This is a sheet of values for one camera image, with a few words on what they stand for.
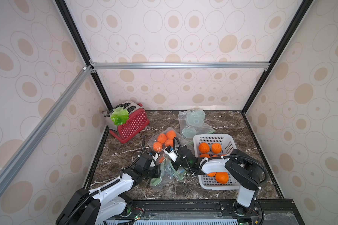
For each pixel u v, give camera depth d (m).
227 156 0.54
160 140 0.95
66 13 0.69
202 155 0.87
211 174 0.81
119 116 0.90
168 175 0.76
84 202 0.42
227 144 0.94
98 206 0.42
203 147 0.90
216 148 0.90
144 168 0.66
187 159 0.69
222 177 0.77
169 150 0.76
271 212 0.73
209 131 0.97
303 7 0.69
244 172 0.47
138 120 0.98
